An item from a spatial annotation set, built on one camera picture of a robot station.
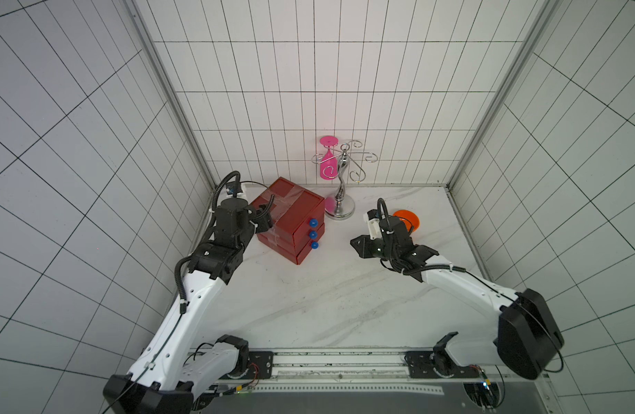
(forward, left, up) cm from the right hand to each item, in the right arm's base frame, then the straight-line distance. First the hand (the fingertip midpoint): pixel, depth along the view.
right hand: (353, 236), depth 84 cm
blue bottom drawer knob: (+2, +13, -11) cm, 17 cm away
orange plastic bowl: (+18, -25, -13) cm, 33 cm away
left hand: (-3, +30, +14) cm, 33 cm away
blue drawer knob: (+2, +14, -3) cm, 14 cm away
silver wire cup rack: (+25, +2, -12) cm, 28 cm away
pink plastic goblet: (+30, +10, +4) cm, 32 cm away
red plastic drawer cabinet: (-2, +24, -3) cm, 24 cm away
